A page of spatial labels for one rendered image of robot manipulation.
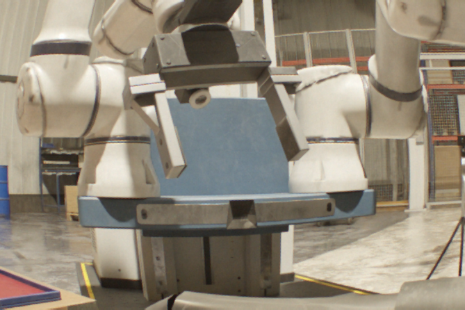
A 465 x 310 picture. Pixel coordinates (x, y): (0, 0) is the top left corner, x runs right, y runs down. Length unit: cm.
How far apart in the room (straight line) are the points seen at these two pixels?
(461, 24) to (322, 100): 83
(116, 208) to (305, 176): 41
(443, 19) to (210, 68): 31
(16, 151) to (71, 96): 849
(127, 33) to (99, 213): 40
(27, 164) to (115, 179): 866
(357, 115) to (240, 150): 28
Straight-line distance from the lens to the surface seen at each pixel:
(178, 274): 129
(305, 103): 118
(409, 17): 36
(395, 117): 119
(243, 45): 59
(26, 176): 956
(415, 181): 844
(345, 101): 117
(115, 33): 73
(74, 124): 98
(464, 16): 38
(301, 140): 57
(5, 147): 929
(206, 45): 57
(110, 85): 100
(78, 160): 1031
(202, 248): 130
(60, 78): 94
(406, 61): 110
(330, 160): 115
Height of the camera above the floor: 61
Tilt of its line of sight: 2 degrees up
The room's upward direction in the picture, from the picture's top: 1 degrees counter-clockwise
